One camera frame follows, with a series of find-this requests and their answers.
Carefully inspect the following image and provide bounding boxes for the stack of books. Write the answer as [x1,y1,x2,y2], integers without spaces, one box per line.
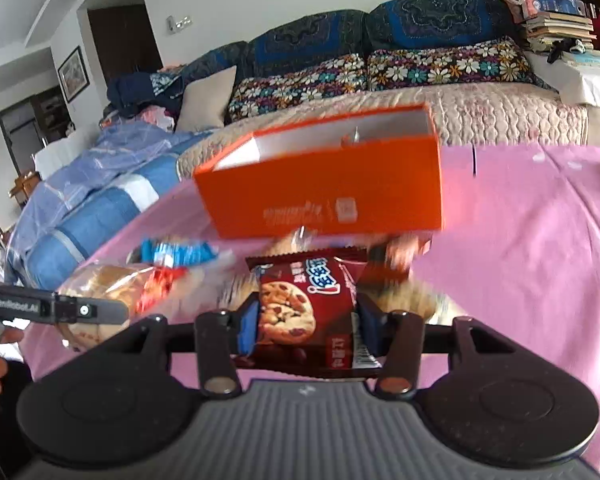
[522,10,600,68]

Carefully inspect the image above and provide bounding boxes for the pink cloth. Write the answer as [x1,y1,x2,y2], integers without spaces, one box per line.
[25,142,600,476]

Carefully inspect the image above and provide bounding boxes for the orange cardboard box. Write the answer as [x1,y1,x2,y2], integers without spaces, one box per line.
[193,104,446,241]

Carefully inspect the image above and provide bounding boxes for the blue white striped quilt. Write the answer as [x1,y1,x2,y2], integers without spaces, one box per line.
[5,120,216,291]

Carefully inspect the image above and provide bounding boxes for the blue cracker packet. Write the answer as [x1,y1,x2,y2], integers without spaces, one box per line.
[139,239,218,267]

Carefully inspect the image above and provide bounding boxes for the silver orange printed snack packet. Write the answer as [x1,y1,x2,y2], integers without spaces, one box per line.
[384,236,435,282]

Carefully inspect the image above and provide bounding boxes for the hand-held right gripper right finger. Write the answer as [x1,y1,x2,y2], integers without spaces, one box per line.
[355,297,518,401]

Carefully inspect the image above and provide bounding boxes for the dark patterned cushion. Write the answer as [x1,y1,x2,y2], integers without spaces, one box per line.
[180,42,251,86]

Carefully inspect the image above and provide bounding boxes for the beige quilted blanket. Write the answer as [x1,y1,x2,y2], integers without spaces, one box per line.
[177,87,591,181]

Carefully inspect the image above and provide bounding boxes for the clear red-trimmed bread packet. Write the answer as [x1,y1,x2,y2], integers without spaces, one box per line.
[57,262,191,353]

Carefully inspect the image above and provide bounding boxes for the beige pillow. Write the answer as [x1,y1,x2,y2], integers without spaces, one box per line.
[175,65,238,133]

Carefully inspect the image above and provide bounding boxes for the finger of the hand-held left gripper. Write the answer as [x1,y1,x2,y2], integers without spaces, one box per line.
[92,300,131,327]

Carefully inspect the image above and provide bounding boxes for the plastic-wrapped package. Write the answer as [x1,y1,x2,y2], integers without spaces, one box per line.
[497,0,586,23]

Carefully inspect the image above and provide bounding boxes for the blue patterned cushion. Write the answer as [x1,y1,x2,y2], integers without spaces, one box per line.
[245,10,368,81]
[365,0,518,56]

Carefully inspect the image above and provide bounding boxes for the red clear snack packet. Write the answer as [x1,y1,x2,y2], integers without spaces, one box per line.
[230,247,386,378]

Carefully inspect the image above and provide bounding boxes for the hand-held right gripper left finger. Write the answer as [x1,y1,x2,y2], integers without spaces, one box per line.
[97,300,262,399]

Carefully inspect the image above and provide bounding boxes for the dark wooden door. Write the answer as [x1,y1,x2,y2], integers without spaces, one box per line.
[87,5,163,86]

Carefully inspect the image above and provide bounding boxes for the framed wall picture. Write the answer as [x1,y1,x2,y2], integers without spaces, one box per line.
[57,46,90,103]

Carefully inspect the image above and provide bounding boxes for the white cover sheet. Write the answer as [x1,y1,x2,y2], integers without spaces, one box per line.
[525,50,600,111]

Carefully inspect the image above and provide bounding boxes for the navy clothing pile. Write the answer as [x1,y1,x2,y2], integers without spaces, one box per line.
[105,72,186,118]

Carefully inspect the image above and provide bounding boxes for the floral pillow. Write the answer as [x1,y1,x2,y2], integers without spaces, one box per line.
[367,35,536,92]
[227,55,371,123]

